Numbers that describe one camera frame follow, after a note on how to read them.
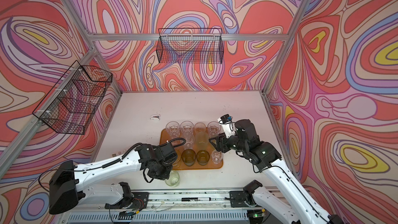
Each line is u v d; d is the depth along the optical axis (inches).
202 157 33.2
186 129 38.0
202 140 35.9
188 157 32.4
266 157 18.4
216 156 33.9
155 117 40.6
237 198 28.8
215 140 24.1
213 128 37.7
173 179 31.0
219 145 23.8
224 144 23.7
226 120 23.8
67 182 15.7
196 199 28.9
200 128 37.0
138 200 28.9
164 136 36.7
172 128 37.4
